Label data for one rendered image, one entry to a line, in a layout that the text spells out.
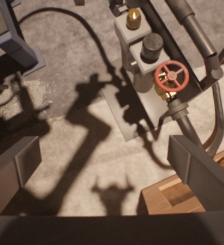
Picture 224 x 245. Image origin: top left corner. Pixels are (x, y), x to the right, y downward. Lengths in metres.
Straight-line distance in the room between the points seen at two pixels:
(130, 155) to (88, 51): 0.60
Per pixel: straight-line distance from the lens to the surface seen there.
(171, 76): 0.39
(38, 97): 1.01
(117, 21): 0.51
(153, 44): 0.42
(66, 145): 0.91
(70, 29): 1.13
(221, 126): 0.91
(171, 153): 0.16
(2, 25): 0.95
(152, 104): 0.88
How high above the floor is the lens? 0.86
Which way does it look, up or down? 81 degrees down
